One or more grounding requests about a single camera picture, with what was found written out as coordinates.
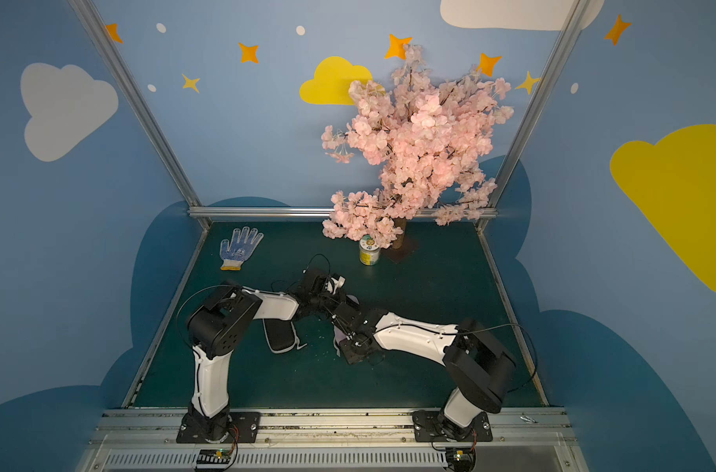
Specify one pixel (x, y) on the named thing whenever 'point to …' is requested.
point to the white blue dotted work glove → (241, 246)
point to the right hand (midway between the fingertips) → (356, 350)
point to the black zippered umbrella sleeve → (280, 335)
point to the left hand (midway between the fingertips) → (362, 306)
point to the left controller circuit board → (213, 459)
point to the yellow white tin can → (369, 250)
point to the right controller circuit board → (460, 458)
